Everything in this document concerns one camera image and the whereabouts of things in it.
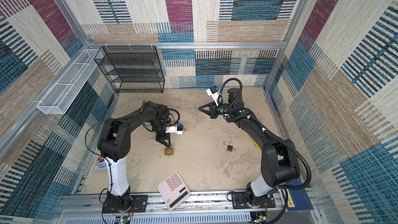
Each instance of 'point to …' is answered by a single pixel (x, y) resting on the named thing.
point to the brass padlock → (169, 151)
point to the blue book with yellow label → (297, 199)
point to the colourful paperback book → (101, 165)
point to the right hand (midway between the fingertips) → (200, 110)
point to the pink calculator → (173, 190)
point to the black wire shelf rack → (131, 69)
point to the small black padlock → (229, 147)
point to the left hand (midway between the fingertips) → (167, 142)
